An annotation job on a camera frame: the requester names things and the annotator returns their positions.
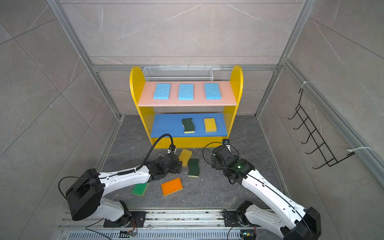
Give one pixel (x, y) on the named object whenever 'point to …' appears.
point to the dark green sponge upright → (193, 168)
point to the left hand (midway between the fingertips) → (175, 158)
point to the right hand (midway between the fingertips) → (221, 157)
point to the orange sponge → (172, 186)
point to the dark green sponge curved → (188, 125)
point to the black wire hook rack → (322, 151)
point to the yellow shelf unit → (194, 114)
